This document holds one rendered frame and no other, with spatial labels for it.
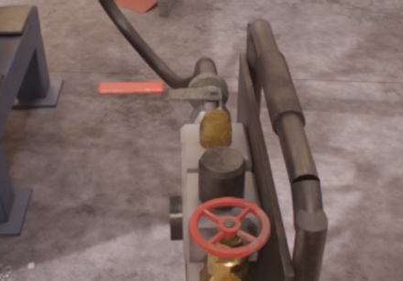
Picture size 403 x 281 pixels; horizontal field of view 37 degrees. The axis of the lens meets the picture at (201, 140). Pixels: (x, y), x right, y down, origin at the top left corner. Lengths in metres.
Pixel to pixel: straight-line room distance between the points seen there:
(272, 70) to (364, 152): 0.90
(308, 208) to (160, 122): 1.09
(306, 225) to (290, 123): 0.11
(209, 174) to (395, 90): 1.23
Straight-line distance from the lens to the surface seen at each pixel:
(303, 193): 0.48
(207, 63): 0.87
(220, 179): 0.58
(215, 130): 0.67
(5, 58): 1.38
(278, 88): 0.58
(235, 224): 0.53
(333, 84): 1.75
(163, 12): 2.10
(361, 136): 1.54
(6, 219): 1.30
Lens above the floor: 0.87
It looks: 36 degrees down
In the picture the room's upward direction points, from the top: straight up
